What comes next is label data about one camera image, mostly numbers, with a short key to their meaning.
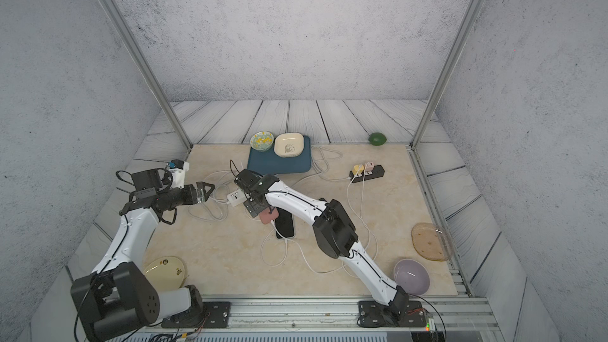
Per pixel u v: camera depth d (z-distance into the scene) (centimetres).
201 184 75
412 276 79
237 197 99
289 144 118
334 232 57
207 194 77
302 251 87
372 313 73
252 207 84
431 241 89
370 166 103
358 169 104
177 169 73
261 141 119
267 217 93
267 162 114
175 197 71
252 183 73
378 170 108
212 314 73
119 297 41
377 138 119
